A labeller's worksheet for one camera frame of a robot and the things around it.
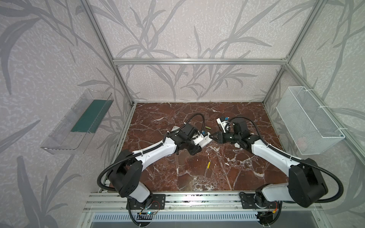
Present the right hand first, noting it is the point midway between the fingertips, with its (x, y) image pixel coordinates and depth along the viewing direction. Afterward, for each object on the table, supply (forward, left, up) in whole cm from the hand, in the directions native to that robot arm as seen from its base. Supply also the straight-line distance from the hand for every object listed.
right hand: (210, 132), depth 83 cm
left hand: (-4, +6, -5) cm, 9 cm away
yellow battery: (-14, +1, -16) cm, 21 cm away
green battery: (+14, -1, -17) cm, 22 cm away
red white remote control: (-6, +5, -2) cm, 8 cm away
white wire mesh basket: (-10, -43, +18) cm, 47 cm away
